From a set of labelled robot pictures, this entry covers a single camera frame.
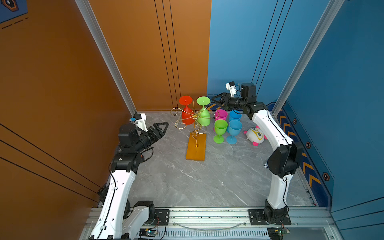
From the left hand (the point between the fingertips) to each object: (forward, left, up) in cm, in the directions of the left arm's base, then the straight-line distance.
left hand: (166, 125), depth 69 cm
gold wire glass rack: (+9, -15, -13) cm, 22 cm away
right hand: (+18, -23, 0) cm, 29 cm away
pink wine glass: (+26, -30, -19) cm, 44 cm away
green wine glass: (+17, -30, -21) cm, 41 cm away
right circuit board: (-38, -53, -34) cm, 73 cm away
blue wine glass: (+26, -40, -19) cm, 52 cm away
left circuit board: (-38, +8, -35) cm, 52 cm away
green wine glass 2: (+14, -18, -8) cm, 25 cm away
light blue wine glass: (+16, -39, -20) cm, 46 cm away
